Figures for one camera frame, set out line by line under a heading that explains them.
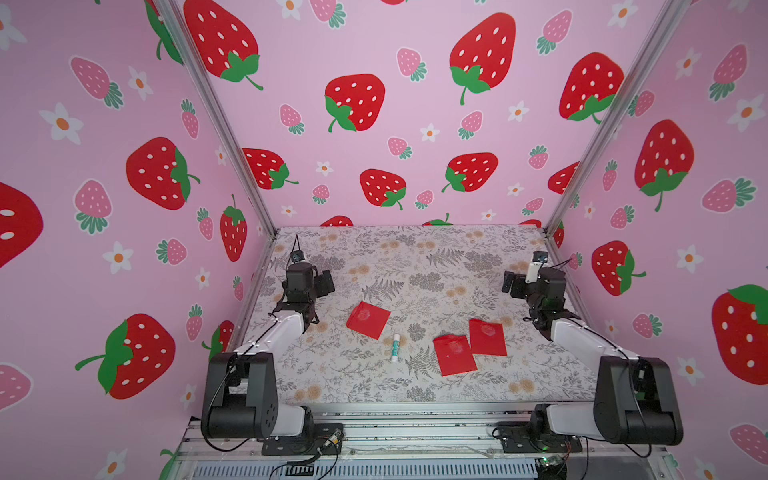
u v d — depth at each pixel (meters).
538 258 0.78
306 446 0.70
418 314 0.98
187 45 0.73
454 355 0.88
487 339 0.93
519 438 0.73
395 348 0.88
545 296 0.69
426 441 0.75
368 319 0.96
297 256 0.78
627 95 0.82
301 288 0.69
